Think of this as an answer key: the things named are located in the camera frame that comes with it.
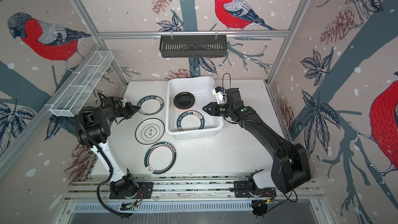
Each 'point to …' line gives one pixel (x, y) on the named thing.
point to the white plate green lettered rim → (189, 120)
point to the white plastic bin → (201, 87)
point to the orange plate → (184, 104)
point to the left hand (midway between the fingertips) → (138, 106)
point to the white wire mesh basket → (81, 84)
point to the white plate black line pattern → (149, 131)
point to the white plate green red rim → (159, 157)
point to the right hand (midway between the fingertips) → (203, 110)
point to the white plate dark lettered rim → (150, 105)
